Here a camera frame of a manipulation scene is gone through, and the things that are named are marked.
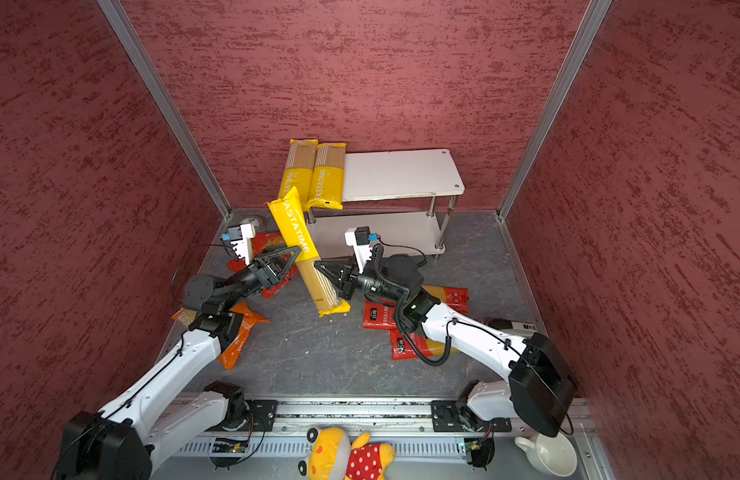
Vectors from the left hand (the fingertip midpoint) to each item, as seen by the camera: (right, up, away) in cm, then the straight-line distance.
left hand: (302, 253), depth 64 cm
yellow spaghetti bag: (+5, -10, 0) cm, 11 cm away
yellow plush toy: (+7, -44, -1) cm, 45 cm away
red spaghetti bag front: (+23, -29, +19) cm, 41 cm away
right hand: (+3, -4, -2) cm, 5 cm away
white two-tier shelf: (+25, +14, +15) cm, 32 cm away
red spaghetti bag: (+18, -21, +26) cm, 37 cm away
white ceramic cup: (+59, -49, +6) cm, 77 cm away
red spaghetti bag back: (+43, -17, +30) cm, 55 cm away
